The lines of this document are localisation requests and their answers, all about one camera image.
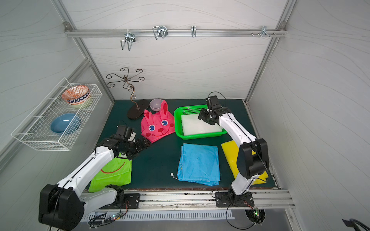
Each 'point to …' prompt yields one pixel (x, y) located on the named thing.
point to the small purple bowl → (155, 104)
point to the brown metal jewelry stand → (136, 112)
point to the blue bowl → (65, 124)
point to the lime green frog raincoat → (117, 172)
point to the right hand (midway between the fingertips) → (201, 115)
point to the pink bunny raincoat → (157, 124)
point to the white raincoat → (191, 125)
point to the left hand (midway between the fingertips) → (146, 148)
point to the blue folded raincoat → (199, 164)
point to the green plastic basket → (190, 109)
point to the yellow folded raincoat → (231, 150)
